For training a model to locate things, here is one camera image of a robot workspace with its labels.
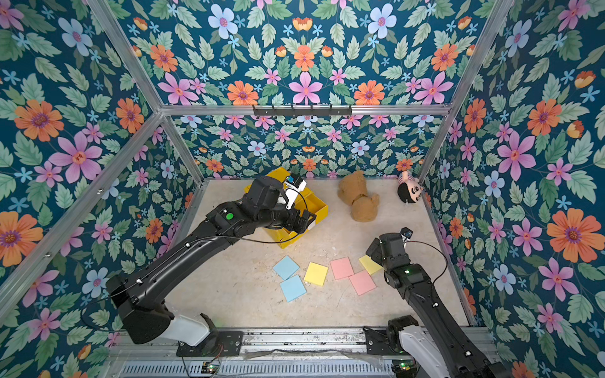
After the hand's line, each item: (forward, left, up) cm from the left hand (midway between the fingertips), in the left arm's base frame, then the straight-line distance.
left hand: (307, 209), depth 69 cm
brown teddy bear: (+25, -20, -21) cm, 38 cm away
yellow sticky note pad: (-8, -1, -31) cm, 32 cm away
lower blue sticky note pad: (-13, +7, -30) cm, 34 cm away
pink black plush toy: (+25, -46, -22) cm, 57 cm away
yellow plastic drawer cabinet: (+28, +10, -12) cm, 32 cm away
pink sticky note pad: (-6, -11, -30) cm, 33 cm away
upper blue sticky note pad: (-3, +10, -32) cm, 34 cm away
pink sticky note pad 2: (-12, -19, -32) cm, 39 cm away
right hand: (-5, -25, -19) cm, 32 cm away
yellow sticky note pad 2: (-6, -23, -31) cm, 39 cm away
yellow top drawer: (+13, -2, -15) cm, 20 cm away
